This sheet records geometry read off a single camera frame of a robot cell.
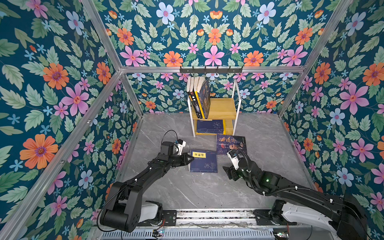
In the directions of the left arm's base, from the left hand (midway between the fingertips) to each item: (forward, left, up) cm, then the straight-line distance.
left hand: (195, 155), depth 83 cm
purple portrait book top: (+26, -7, +19) cm, 33 cm away
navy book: (0, -5, -8) cm, 9 cm away
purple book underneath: (+14, -22, -11) cm, 28 cm away
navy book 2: (+24, -11, -5) cm, 27 cm away
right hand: (-6, -18, +1) cm, 19 cm away
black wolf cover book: (+21, -2, +20) cm, 29 cm away
